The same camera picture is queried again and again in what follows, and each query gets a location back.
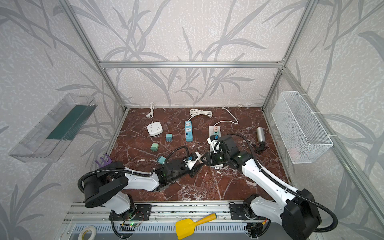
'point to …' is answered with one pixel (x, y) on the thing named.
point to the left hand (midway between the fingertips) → (204, 157)
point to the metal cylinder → (260, 134)
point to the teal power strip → (188, 129)
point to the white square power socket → (155, 128)
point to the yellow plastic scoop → (185, 227)
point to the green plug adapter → (154, 147)
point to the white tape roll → (93, 231)
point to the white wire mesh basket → (302, 138)
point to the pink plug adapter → (215, 128)
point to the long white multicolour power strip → (211, 133)
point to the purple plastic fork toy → (103, 163)
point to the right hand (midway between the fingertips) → (204, 154)
